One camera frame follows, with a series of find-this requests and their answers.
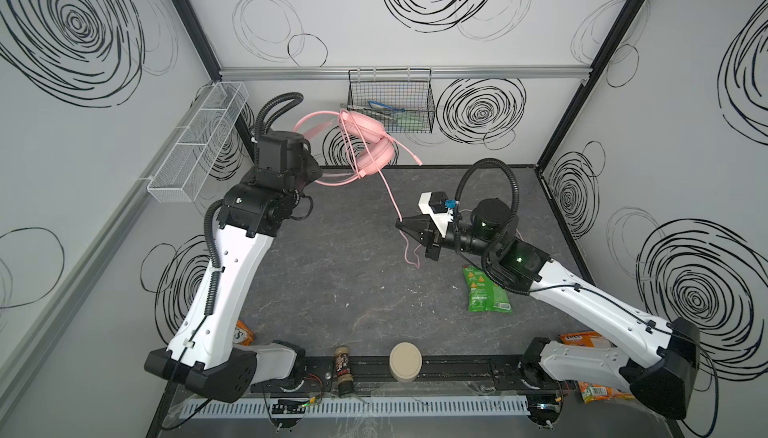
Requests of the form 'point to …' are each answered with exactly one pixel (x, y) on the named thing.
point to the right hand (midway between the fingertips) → (395, 223)
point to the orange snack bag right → (592, 392)
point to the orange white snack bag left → (242, 335)
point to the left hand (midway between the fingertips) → (306, 157)
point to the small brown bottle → (343, 369)
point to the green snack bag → (483, 294)
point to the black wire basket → (401, 100)
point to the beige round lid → (405, 362)
